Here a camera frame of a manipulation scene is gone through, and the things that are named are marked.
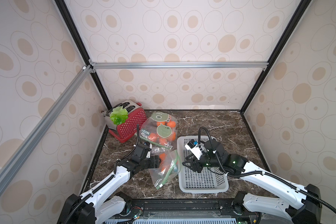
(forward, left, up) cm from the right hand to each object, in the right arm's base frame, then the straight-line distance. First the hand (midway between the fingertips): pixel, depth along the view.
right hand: (188, 158), depth 72 cm
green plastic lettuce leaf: (+27, +44, +3) cm, 52 cm away
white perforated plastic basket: (-4, -14, -19) cm, 24 cm away
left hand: (+3, +16, -9) cm, 19 cm away
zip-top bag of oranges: (+24, +18, -8) cm, 31 cm away
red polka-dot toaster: (+31, +35, -4) cm, 47 cm away
